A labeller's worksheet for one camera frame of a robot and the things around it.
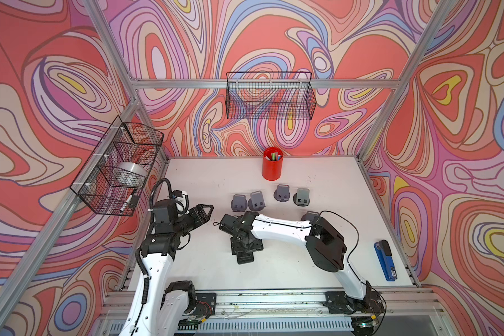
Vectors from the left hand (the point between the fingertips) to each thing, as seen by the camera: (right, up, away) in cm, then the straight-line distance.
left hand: (208, 211), depth 76 cm
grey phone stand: (+10, 0, +20) cm, 22 cm away
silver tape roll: (-25, +14, -7) cm, 29 cm away
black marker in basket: (-28, +3, -6) cm, 28 cm away
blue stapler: (+69, -17, +6) cm, 71 cm away
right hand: (+14, -19, +8) cm, 25 cm away
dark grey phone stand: (+40, +3, +22) cm, 46 cm away
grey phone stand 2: (+18, +1, +19) cm, 27 cm away
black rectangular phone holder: (+14, -20, +6) cm, 25 cm away
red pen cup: (+26, +20, +28) cm, 43 cm away
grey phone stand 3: (+31, +4, +23) cm, 38 cm away
